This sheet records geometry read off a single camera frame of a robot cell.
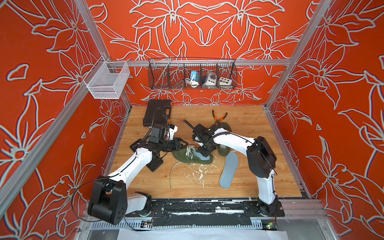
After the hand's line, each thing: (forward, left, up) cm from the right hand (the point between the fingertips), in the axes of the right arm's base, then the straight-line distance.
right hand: (202, 152), depth 89 cm
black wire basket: (+46, +22, +26) cm, 57 cm away
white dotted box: (+37, -14, +25) cm, 47 cm away
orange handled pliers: (+29, -13, -4) cm, 32 cm away
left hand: (-1, +10, +11) cm, 15 cm away
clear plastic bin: (+36, +61, +28) cm, 76 cm away
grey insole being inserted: (-3, +2, +1) cm, 3 cm away
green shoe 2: (0, -13, +2) cm, 13 cm away
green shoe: (-3, +10, +2) cm, 11 cm away
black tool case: (+30, +33, +2) cm, 45 cm away
